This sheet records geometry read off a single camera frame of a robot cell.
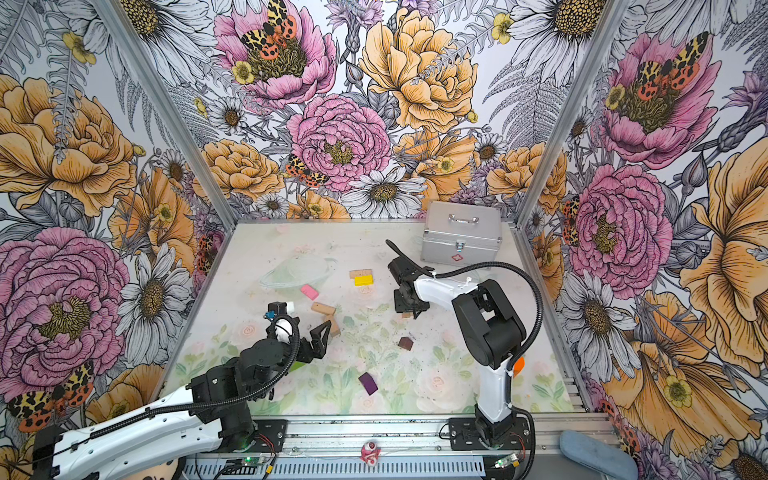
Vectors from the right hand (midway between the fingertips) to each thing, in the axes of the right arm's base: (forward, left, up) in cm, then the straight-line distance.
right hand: (410, 313), depth 96 cm
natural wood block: (-1, +1, +1) cm, 2 cm away
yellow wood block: (+13, +15, 0) cm, 20 cm away
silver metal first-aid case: (+21, -18, +13) cm, 31 cm away
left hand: (-13, +25, +17) cm, 33 cm away
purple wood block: (-21, +12, +1) cm, 25 cm away
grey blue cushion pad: (-39, -40, +3) cm, 56 cm away
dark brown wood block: (-10, +2, +1) cm, 10 cm away
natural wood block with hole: (+2, +27, +1) cm, 28 cm away
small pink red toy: (-37, +11, +4) cm, 39 cm away
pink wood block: (+9, +33, 0) cm, 34 cm away
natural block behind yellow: (+16, +17, 0) cm, 23 cm away
